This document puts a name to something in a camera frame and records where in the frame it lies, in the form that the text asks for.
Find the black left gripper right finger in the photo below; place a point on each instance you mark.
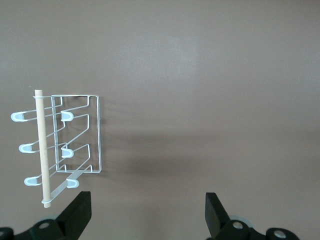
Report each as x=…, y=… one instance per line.
x=216, y=220

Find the brown table cover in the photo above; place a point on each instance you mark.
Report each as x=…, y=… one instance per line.
x=190, y=75

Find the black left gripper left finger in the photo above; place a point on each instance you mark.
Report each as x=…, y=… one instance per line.
x=75, y=217

